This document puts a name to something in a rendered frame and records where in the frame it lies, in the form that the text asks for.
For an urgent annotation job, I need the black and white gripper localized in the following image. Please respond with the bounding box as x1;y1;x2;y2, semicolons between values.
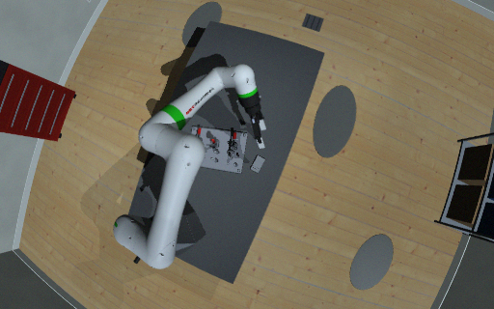
244;103;266;149

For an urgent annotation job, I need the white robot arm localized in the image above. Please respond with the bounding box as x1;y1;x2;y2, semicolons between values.
113;64;261;269

